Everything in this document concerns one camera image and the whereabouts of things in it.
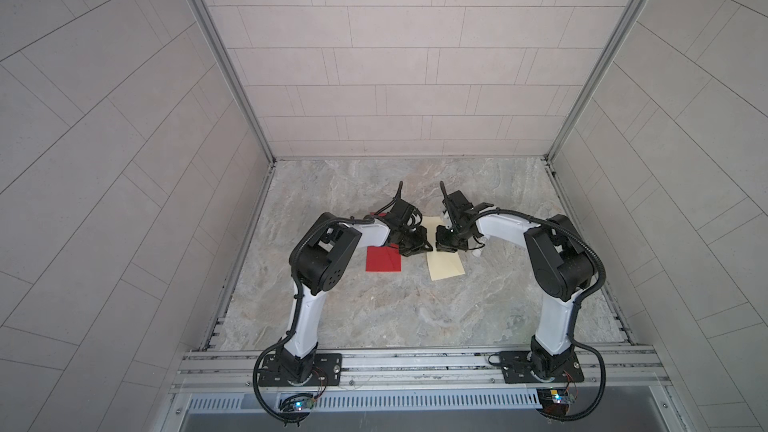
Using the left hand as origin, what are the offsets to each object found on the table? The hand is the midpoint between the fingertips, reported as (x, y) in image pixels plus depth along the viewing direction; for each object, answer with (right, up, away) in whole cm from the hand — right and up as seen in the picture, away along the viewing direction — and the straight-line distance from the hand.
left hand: (438, 244), depth 93 cm
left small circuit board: (-34, -29, -29) cm, 53 cm away
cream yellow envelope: (+1, -5, -5) cm, 7 cm away
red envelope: (-16, -4, -3) cm, 17 cm away
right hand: (-1, -2, +1) cm, 2 cm away
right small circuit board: (+23, -31, -25) cm, 46 cm away
